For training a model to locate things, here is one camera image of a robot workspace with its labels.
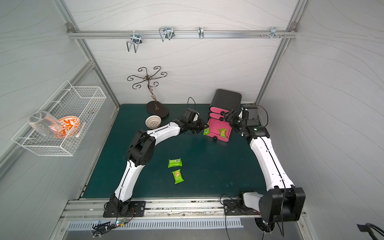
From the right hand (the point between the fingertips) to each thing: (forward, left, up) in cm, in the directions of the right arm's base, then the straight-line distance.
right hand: (227, 115), depth 79 cm
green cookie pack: (+6, -1, -24) cm, 25 cm away
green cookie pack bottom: (-25, +27, -25) cm, 44 cm away
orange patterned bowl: (-15, +74, +8) cm, 75 cm away
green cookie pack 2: (+1, +10, -18) cm, 21 cm away
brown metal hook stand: (+26, +52, -22) cm, 62 cm away
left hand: (+4, +8, -17) cm, 19 cm away
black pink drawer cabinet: (+22, 0, -11) cm, 25 cm away
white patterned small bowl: (+13, +50, -24) cm, 57 cm away
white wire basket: (+2, +78, +5) cm, 79 cm away
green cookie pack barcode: (-17, +29, -25) cm, 42 cm away
